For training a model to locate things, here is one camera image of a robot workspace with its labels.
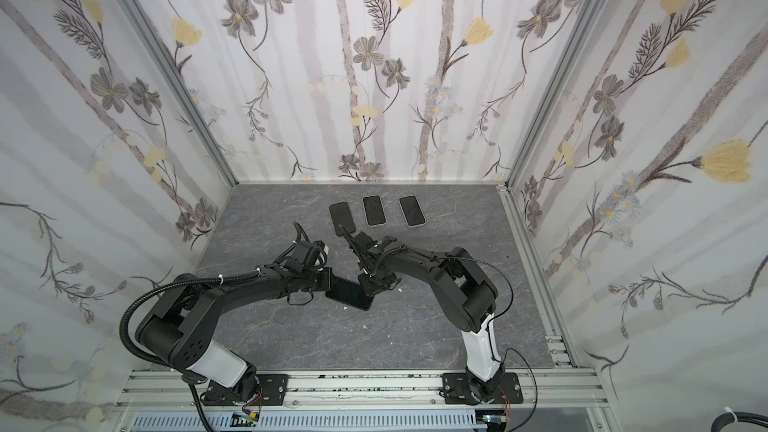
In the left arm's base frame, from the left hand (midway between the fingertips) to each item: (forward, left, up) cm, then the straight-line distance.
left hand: (333, 272), depth 93 cm
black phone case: (+26, 0, -4) cm, 27 cm away
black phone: (+25, -13, 0) cm, 29 cm away
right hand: (-4, -11, 0) cm, 12 cm away
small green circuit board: (-37, +21, -5) cm, 43 cm away
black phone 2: (-8, -6, +3) cm, 11 cm away
